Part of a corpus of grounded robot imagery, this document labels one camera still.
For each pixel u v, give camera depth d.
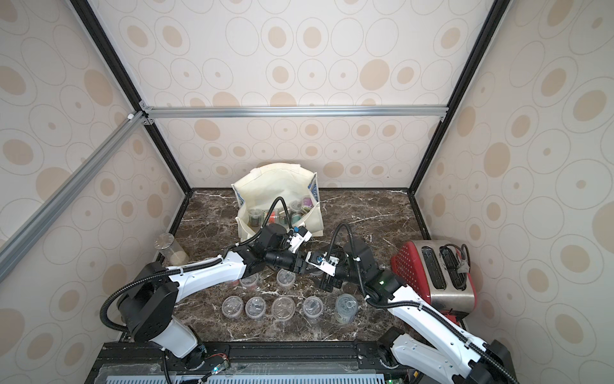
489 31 0.71
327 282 0.66
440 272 0.73
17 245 0.51
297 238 0.75
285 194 1.03
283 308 0.78
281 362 0.73
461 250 0.75
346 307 0.76
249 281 0.83
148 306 0.44
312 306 0.78
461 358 0.41
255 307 0.78
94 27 0.70
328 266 0.63
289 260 0.71
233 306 0.79
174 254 0.92
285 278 0.85
